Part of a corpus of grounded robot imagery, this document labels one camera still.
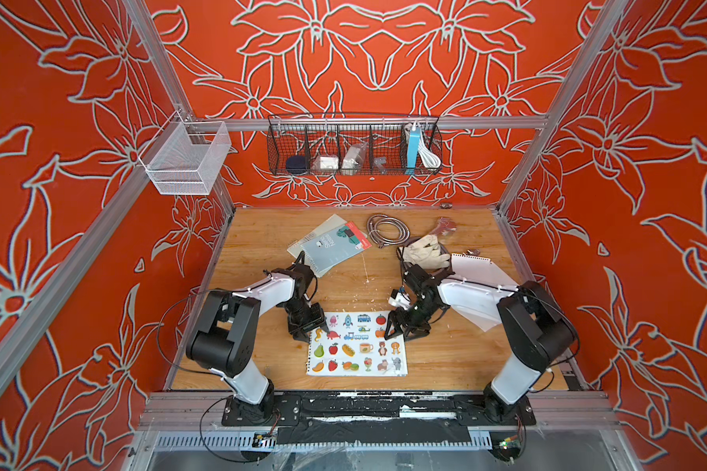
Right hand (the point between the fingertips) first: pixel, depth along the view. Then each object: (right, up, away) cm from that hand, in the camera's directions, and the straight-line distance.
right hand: (389, 337), depth 82 cm
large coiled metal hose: (+6, +23, +16) cm, 29 cm away
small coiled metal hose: (+3, +31, +28) cm, 42 cm away
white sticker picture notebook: (-10, -2, +2) cm, 11 cm away
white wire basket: (-65, +54, +10) cm, 85 cm away
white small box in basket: (-18, +52, +5) cm, 55 cm away
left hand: (-20, 0, +4) cm, 20 cm away
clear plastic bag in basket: (-10, +54, +9) cm, 55 cm away
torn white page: (+34, +17, +18) cm, 42 cm away
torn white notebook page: (+14, +16, -25) cm, 33 cm away
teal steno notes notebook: (-18, +25, +25) cm, 39 cm away
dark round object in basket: (-30, +54, +16) cm, 64 cm away
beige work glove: (+16, +24, +21) cm, 36 cm away
